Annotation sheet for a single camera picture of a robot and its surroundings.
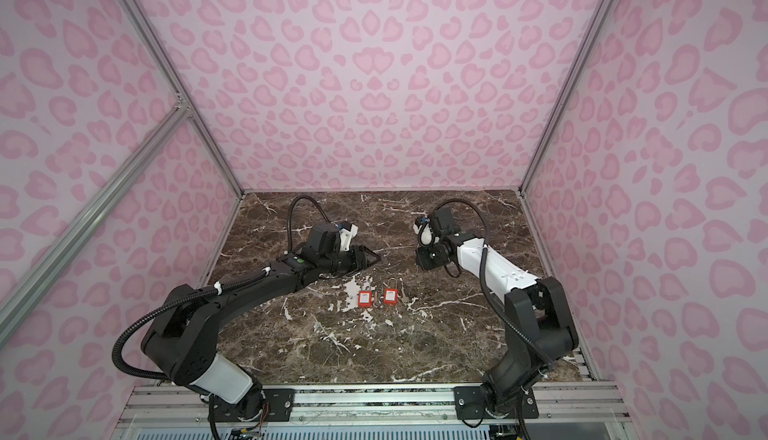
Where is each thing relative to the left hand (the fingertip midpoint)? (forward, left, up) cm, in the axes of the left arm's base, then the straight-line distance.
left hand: (380, 256), depth 83 cm
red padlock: (-6, +5, -14) cm, 16 cm away
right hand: (+3, -12, -5) cm, 14 cm away
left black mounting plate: (-33, +26, -15) cm, 44 cm away
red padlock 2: (-5, -3, -14) cm, 15 cm away
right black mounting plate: (-33, -22, -16) cm, 43 cm away
